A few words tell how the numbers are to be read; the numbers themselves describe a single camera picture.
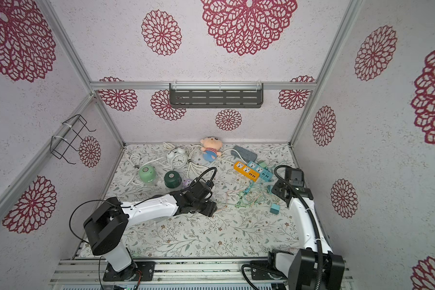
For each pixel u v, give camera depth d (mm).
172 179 920
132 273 663
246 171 1034
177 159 1038
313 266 390
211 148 1093
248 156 1123
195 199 668
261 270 747
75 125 816
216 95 947
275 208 901
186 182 999
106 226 450
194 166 1070
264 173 1017
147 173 944
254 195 973
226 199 947
